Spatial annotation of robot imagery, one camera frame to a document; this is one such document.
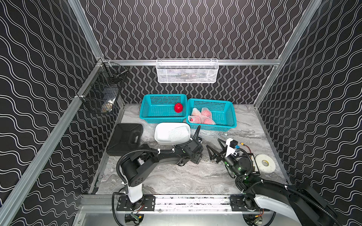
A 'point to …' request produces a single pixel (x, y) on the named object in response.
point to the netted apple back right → (206, 115)
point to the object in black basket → (107, 107)
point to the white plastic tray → (161, 133)
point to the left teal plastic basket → (160, 108)
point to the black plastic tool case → (126, 138)
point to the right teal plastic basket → (222, 113)
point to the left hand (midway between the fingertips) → (196, 151)
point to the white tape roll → (265, 164)
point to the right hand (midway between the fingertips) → (213, 142)
